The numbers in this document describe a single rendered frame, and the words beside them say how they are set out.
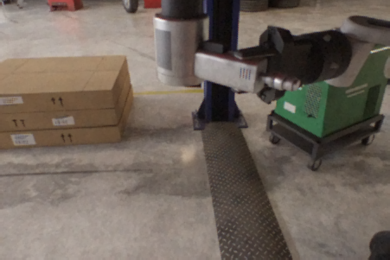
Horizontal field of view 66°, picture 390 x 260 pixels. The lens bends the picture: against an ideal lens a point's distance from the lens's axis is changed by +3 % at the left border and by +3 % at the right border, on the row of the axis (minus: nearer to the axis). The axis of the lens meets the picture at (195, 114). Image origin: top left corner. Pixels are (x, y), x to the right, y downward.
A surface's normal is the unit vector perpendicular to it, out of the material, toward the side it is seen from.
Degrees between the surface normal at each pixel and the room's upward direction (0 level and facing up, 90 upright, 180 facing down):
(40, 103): 89
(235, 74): 89
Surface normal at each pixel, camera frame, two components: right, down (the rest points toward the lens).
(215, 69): -0.59, 0.38
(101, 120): 0.10, 0.48
